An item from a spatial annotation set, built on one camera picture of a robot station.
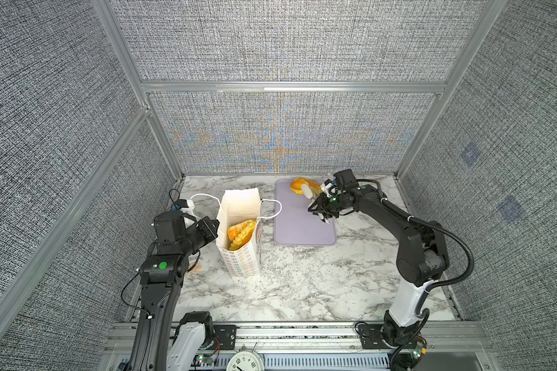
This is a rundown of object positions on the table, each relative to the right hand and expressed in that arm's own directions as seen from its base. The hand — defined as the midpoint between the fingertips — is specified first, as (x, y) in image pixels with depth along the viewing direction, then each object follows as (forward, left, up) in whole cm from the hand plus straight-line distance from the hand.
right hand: (310, 209), depth 91 cm
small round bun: (+12, +5, +1) cm, 13 cm away
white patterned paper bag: (-7, +26, +11) cm, 29 cm away
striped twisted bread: (-13, +26, +3) cm, 29 cm away
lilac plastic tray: (0, +6, -12) cm, 13 cm away
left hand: (-15, +31, +13) cm, 36 cm away
